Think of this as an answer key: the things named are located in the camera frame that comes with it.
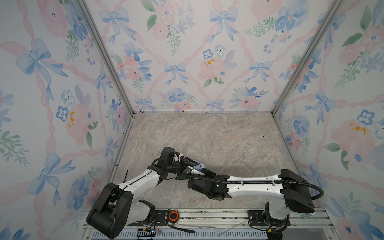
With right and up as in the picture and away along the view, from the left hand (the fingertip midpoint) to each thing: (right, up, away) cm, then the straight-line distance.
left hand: (198, 166), depth 80 cm
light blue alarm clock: (0, -1, 0) cm, 1 cm away
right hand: (+2, -3, 0) cm, 4 cm away
